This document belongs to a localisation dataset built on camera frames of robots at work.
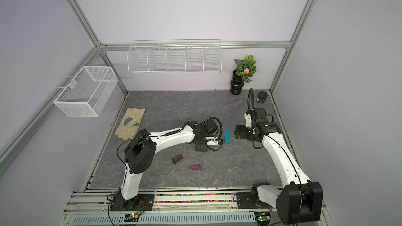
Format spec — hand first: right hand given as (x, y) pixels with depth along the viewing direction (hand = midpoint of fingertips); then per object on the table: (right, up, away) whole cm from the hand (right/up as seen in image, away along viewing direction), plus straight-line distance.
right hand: (242, 132), depth 82 cm
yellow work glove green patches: (-69, +2, +17) cm, 71 cm away
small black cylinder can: (+21, +21, +31) cm, 42 cm away
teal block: (-7, -4, +11) cm, 14 cm away
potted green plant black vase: (+5, +38, +15) cm, 41 cm away
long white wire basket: (-38, +46, +17) cm, 62 cm away
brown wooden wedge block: (-36, -16, +6) cm, 40 cm away
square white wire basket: (-83, +21, 0) cm, 85 cm away
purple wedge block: (-25, -19, 0) cm, 31 cm away
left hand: (-22, -6, +7) cm, 24 cm away
